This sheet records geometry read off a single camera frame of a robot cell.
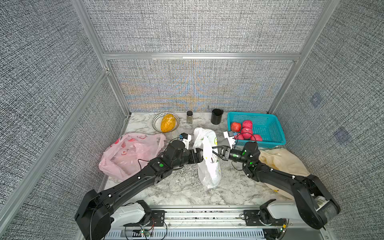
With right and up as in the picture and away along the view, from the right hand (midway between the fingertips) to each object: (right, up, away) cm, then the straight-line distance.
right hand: (210, 147), depth 73 cm
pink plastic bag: (-50, -7, +23) cm, 56 cm away
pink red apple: (+28, +6, +27) cm, 39 cm away
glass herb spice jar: (-10, +17, +35) cm, 41 cm away
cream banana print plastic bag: (+44, -9, +10) cm, 46 cm away
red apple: (+21, +10, +30) cm, 38 cm away
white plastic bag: (-1, -10, -6) cm, 12 cm away
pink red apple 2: (+21, +4, +23) cm, 31 cm away
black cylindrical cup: (+9, +18, +36) cm, 42 cm away
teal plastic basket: (+47, +11, +38) cm, 61 cm away
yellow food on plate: (-25, +13, +32) cm, 43 cm away
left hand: (-2, -3, +1) cm, 4 cm away
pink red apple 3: (+33, +3, +24) cm, 41 cm away
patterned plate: (-35, +14, +39) cm, 54 cm away
